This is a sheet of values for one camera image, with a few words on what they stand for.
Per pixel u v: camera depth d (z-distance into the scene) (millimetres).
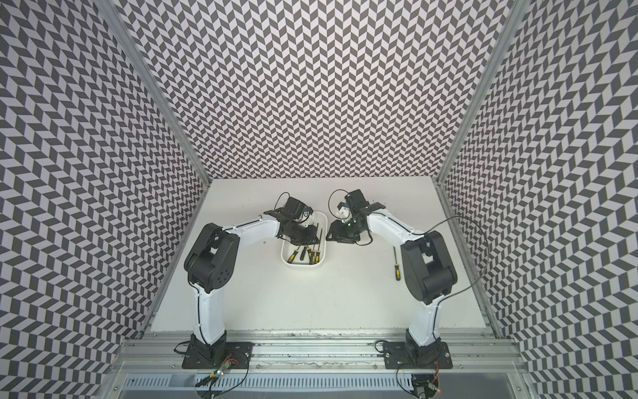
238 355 735
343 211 867
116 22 735
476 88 857
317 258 921
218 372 679
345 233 806
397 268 906
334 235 817
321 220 1001
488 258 887
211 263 530
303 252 935
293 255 928
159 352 1397
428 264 503
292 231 799
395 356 724
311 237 846
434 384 688
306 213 867
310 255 929
